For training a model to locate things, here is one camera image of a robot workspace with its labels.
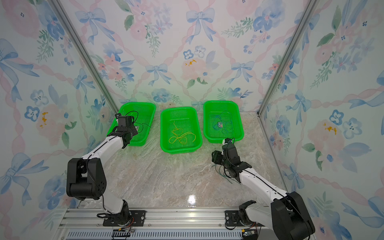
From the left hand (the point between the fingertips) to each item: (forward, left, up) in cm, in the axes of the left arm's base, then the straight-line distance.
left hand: (129, 128), depth 93 cm
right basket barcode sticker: (+16, -59, -14) cm, 63 cm away
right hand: (-14, -53, -5) cm, 55 cm away
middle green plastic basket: (+8, -30, -12) cm, 33 cm away
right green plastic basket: (+20, -61, -14) cm, 66 cm away
